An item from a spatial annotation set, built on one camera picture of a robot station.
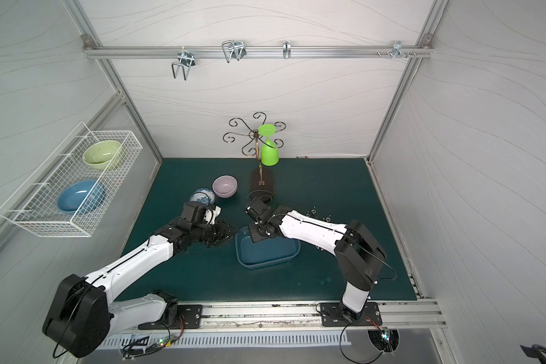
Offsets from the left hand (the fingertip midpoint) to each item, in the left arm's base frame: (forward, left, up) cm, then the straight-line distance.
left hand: (237, 233), depth 81 cm
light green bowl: (+17, +46, +23) cm, 54 cm away
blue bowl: (0, +42, +21) cm, 48 cm away
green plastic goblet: (+31, -11, +10) cm, 35 cm away
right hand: (+3, -6, -4) cm, 8 cm away
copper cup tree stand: (+32, -6, -7) cm, 34 cm away
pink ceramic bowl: (+28, +11, -8) cm, 31 cm away
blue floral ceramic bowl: (+22, +20, -8) cm, 31 cm away
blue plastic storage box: (-5, -5, -8) cm, 11 cm away
